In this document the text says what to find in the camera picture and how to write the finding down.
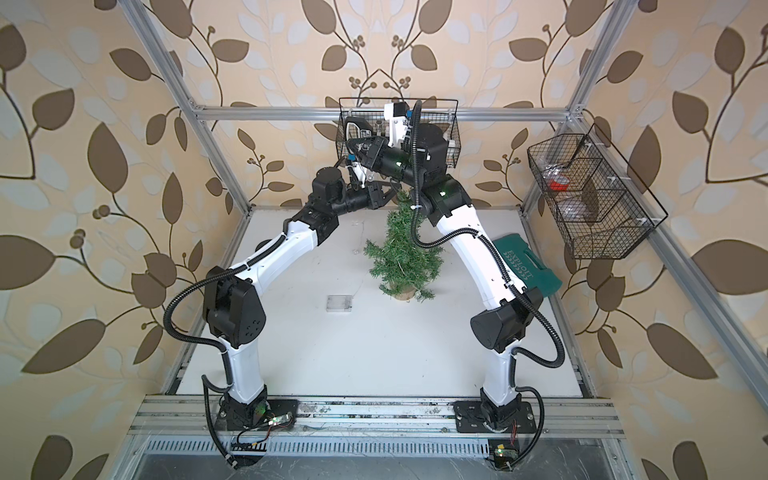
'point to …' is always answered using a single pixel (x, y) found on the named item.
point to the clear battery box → (339, 303)
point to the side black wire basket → (605, 210)
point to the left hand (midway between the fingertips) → (392, 180)
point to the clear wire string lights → (361, 260)
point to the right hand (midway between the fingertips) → (347, 142)
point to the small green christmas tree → (404, 259)
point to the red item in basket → (559, 183)
